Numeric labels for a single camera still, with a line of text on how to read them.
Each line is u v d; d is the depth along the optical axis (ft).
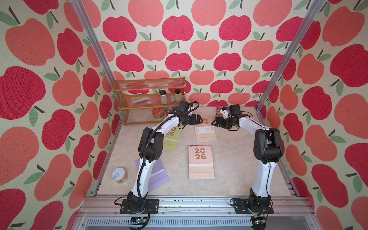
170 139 3.32
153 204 2.46
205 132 3.44
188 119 2.89
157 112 3.68
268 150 1.82
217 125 3.05
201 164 2.82
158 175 2.78
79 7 2.28
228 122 2.90
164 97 3.20
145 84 3.52
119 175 2.63
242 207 2.41
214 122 3.15
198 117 2.99
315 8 2.29
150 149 1.94
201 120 3.11
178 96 3.23
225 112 3.14
